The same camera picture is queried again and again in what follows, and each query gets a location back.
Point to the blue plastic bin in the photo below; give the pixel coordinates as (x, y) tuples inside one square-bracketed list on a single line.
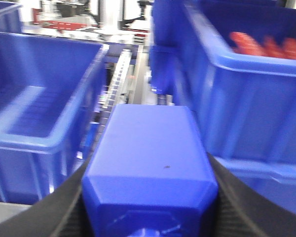
[(39, 98), (273, 187), (5, 17), (249, 103)]

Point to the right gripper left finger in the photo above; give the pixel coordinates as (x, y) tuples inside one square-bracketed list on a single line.
[(44, 217)]

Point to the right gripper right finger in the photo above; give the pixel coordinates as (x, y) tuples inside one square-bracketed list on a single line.
[(249, 217)]

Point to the blue plastic box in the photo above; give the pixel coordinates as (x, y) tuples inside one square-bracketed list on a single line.
[(150, 158)]

